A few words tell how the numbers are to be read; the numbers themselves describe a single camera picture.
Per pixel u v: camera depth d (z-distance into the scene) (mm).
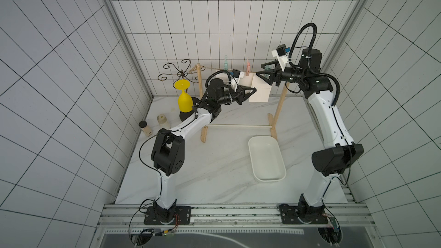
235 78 690
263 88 748
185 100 871
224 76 681
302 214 660
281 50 579
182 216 722
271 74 624
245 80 737
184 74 878
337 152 459
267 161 890
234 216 742
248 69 686
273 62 680
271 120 1051
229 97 701
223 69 621
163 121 959
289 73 622
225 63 1035
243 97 699
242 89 710
